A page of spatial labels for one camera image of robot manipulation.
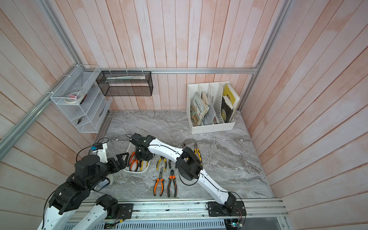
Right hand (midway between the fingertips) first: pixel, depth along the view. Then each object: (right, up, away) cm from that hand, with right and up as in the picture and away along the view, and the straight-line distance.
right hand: (139, 159), depth 91 cm
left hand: (-2, +6, -22) cm, 23 cm away
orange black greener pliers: (+13, -11, -8) cm, 19 cm away
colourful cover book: (+39, +33, +10) cm, 52 cm away
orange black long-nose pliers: (+19, -3, 0) cm, 20 cm away
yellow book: (+59, +45, +6) cm, 74 cm away
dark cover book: (+59, +34, +4) cm, 68 cm away
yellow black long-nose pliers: (+14, +1, +2) cm, 14 cm away
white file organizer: (+47, +34, +3) cm, 58 cm away
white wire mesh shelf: (-27, +32, -10) cm, 43 cm away
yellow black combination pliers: (+2, -3, -2) cm, 4 cm away
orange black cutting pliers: (+21, -9, -7) cm, 24 cm away
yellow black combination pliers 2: (+29, +8, +7) cm, 31 cm away
